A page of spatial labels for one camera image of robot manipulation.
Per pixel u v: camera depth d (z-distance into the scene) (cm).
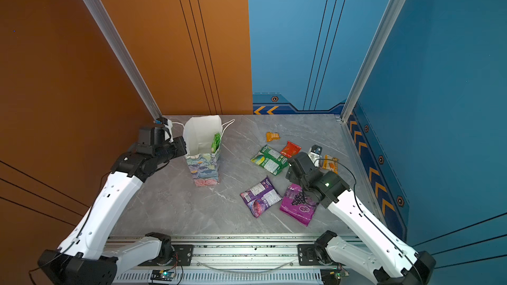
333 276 70
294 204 81
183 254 74
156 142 55
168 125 67
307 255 72
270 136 109
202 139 95
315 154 63
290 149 103
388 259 38
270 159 97
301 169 54
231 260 73
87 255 38
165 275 71
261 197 85
